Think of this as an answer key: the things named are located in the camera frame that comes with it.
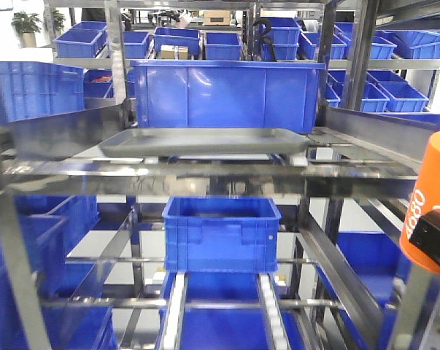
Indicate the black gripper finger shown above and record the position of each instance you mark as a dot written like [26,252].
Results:
[436,240]

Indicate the large cardboard box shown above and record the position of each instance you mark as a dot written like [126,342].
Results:
[216,17]

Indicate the steel rack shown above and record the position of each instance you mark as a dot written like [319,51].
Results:
[168,180]

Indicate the large blue plastic bin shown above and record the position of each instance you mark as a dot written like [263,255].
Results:
[227,95]

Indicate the row of blue bins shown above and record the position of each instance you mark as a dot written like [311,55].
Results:
[223,45]

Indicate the orange capacitor cylinder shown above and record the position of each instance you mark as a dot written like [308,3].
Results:
[435,175]

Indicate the potted plant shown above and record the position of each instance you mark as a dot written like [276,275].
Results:
[58,20]
[27,23]

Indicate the grey metal tray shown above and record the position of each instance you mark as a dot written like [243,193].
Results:
[205,144]

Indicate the small cardboard box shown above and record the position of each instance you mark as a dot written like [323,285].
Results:
[174,52]

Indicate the ribbed blue plastic crate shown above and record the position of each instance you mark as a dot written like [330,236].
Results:
[30,91]

